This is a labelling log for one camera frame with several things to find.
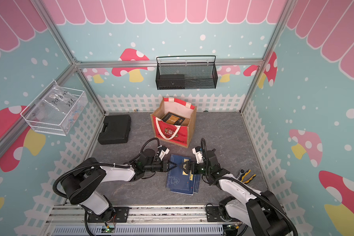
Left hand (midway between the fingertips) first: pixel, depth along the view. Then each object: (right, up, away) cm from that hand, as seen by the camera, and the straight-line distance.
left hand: (176, 168), depth 83 cm
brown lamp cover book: (-4, +29, +17) cm, 34 cm away
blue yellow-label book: (+1, -7, -2) cm, 7 cm away
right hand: (+5, +1, 0) cm, 5 cm away
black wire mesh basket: (+6, +59, +11) cm, 60 cm away
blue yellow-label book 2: (+12, -7, +2) cm, 14 cm away
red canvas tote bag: (+3, +18, +6) cm, 19 cm away
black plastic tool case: (-45, +22, +23) cm, 55 cm away
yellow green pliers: (+43, -7, +1) cm, 44 cm away
